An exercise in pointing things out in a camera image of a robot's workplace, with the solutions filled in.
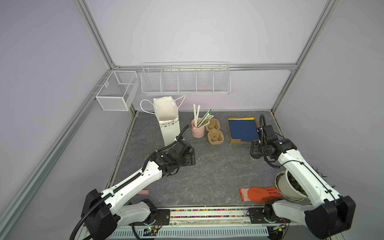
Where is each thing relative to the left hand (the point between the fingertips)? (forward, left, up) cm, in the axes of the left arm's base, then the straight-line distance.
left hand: (188, 159), depth 78 cm
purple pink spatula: (-12, +24, -12) cm, 29 cm away
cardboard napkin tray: (+18, -32, -14) cm, 39 cm away
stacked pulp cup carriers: (+22, -18, -12) cm, 31 cm away
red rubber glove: (-17, -37, -12) cm, 42 cm away
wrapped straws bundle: (+27, -11, -1) cm, 29 cm away
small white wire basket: (+53, +48, +6) cm, 72 cm away
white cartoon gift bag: (+37, +14, -1) cm, 40 cm away
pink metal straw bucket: (+24, -7, -9) cm, 27 cm away
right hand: (+3, -40, +2) cm, 40 cm away
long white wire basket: (+60, 0, +10) cm, 61 cm away
